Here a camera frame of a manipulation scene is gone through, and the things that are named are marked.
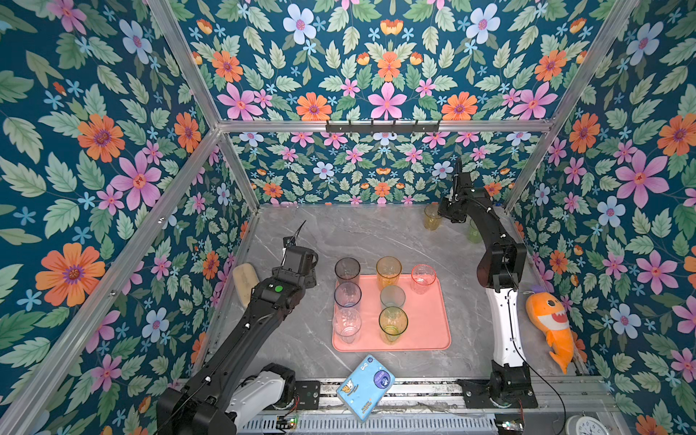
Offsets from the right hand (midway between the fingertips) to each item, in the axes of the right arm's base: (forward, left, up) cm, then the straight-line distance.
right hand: (443, 209), depth 106 cm
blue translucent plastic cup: (-36, +37, -1) cm, 51 cm away
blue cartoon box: (-61, +31, -5) cm, 69 cm away
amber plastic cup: (+3, +3, -9) cm, 10 cm away
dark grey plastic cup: (-26, +37, -2) cm, 46 cm away
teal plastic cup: (-35, +22, -4) cm, 42 cm away
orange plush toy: (-43, -25, -2) cm, 50 cm away
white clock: (-69, -24, -7) cm, 74 cm away
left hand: (-31, +50, +10) cm, 60 cm away
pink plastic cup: (-27, +11, -7) cm, 30 cm away
